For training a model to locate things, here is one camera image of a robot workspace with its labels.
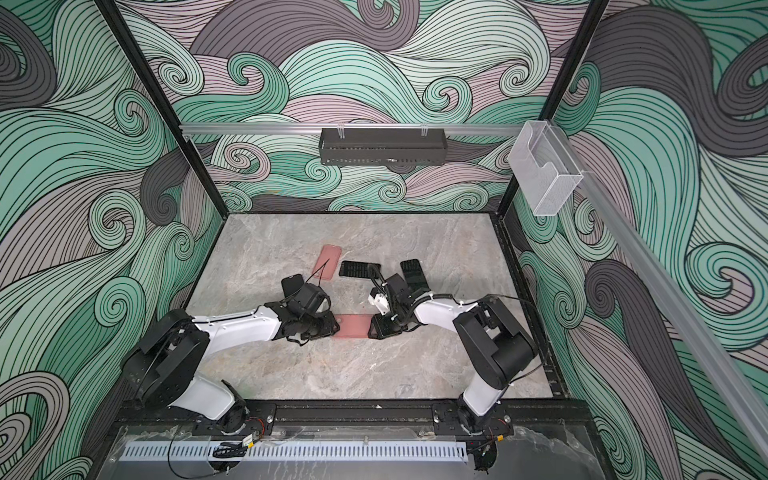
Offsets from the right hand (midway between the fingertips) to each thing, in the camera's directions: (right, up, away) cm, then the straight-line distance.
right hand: (374, 334), depth 88 cm
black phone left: (-29, +13, +13) cm, 34 cm away
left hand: (-11, +2, +1) cm, 11 cm away
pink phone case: (-16, +22, +20) cm, 34 cm away
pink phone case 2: (-7, +2, +1) cm, 7 cm away
